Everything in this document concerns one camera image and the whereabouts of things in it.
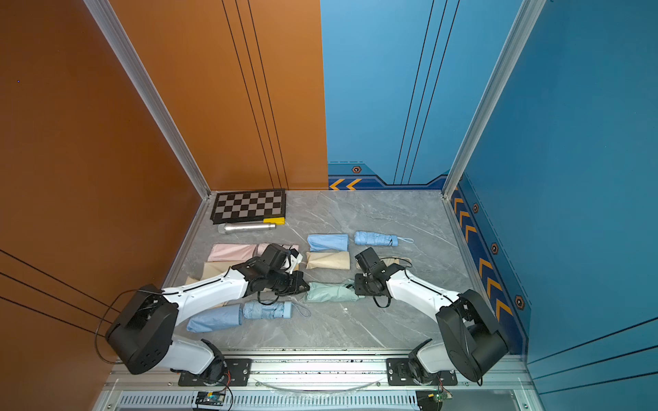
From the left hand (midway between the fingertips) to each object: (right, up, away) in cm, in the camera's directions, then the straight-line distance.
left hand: (312, 285), depth 84 cm
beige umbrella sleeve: (+5, +7, +9) cm, 12 cm away
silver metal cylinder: (-34, +18, +21) cm, 43 cm away
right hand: (+16, -2, +4) cm, 17 cm away
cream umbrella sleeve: (-36, +4, +7) cm, 37 cm away
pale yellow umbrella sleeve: (-44, 0, +5) cm, 44 cm away
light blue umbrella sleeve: (-30, -9, -5) cm, 31 cm away
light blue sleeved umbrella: (-18, -8, -2) cm, 20 cm away
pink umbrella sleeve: (-32, +9, +13) cm, 36 cm away
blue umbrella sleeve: (+5, +13, +15) cm, 20 cm away
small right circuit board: (+36, -26, -15) cm, 47 cm away
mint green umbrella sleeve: (+4, -2, 0) cm, 5 cm away
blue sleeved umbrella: (+23, +14, +15) cm, 31 cm away
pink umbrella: (-21, +11, +12) cm, 27 cm away
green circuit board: (-27, -29, -13) cm, 41 cm away
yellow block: (-17, +21, +24) cm, 36 cm away
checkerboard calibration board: (-31, +27, +27) cm, 50 cm away
